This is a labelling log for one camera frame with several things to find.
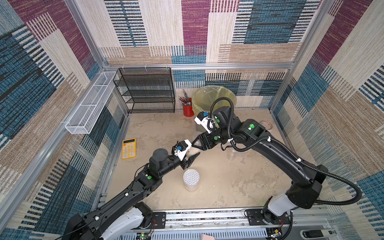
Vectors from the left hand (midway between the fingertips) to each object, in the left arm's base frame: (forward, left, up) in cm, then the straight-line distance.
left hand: (194, 146), depth 71 cm
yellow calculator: (+15, +42, -24) cm, 51 cm away
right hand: (-1, -3, +4) cm, 5 cm away
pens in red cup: (+48, +6, -13) cm, 50 cm away
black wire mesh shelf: (+53, +34, -6) cm, 63 cm away
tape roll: (+33, -54, -25) cm, 68 cm away
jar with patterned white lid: (-10, +2, -13) cm, 17 cm away
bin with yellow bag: (+38, -7, -1) cm, 39 cm away
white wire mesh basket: (+10, +52, +8) cm, 53 cm away
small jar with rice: (+8, -23, -23) cm, 34 cm away
